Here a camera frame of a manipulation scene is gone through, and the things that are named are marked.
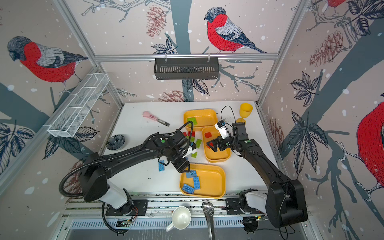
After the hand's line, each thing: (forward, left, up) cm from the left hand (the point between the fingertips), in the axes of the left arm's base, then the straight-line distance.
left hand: (186, 167), depth 75 cm
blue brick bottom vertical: (+5, +16, -12) cm, 20 cm away
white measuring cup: (-21, +2, -10) cm, 23 cm away
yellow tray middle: (+11, -15, -10) cm, 21 cm away
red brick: (+27, -3, -10) cm, 29 cm away
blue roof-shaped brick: (-1, -2, -9) cm, 9 cm away
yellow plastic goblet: (+37, -38, +4) cm, 53 cm away
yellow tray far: (+44, -13, -13) cm, 47 cm away
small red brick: (+27, -14, -12) cm, 33 cm away
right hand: (+14, -15, +2) cm, 21 cm away
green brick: (+41, -3, -11) cm, 43 cm away
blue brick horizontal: (-8, -1, -10) cm, 12 cm away
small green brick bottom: (+11, -4, -10) cm, 16 cm away
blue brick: (-5, -5, -10) cm, 12 cm away
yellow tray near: (-4, -14, -11) cm, 18 cm away
